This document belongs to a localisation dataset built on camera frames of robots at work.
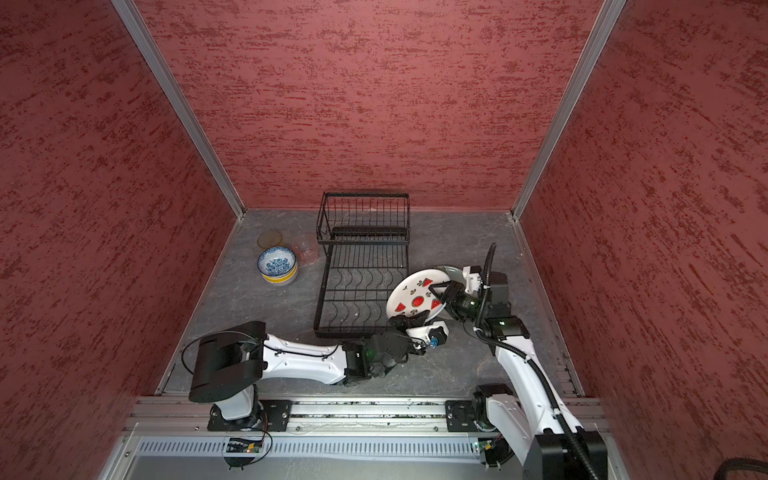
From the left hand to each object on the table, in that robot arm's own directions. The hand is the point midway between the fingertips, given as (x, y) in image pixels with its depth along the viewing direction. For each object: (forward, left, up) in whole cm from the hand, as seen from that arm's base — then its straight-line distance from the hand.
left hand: (425, 314), depth 76 cm
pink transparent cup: (+31, +41, -14) cm, 53 cm away
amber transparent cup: (+35, +56, -13) cm, 67 cm away
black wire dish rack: (+37, +19, -13) cm, 43 cm away
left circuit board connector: (-29, +46, -19) cm, 57 cm away
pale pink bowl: (+17, +41, -11) cm, 46 cm away
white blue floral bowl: (+23, +48, -9) cm, 54 cm away
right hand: (+5, -1, 0) cm, 5 cm away
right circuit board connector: (-28, -16, -15) cm, 36 cm away
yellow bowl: (+16, +45, -10) cm, 48 cm away
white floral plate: (+8, +3, -4) cm, 10 cm away
